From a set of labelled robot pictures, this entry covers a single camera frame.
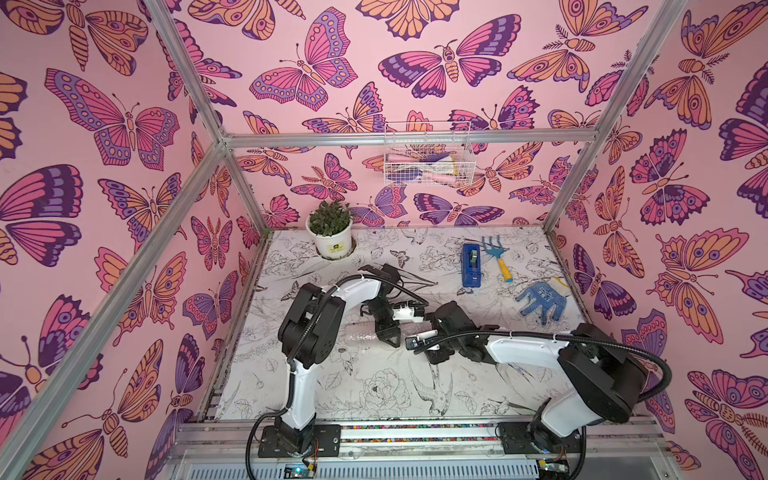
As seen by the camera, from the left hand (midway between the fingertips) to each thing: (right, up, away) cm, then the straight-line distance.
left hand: (397, 334), depth 92 cm
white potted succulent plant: (-22, +34, +6) cm, 41 cm away
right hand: (+9, +3, -1) cm, 10 cm away
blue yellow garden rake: (+38, +26, +22) cm, 51 cm away
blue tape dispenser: (+26, +21, +11) cm, 35 cm away
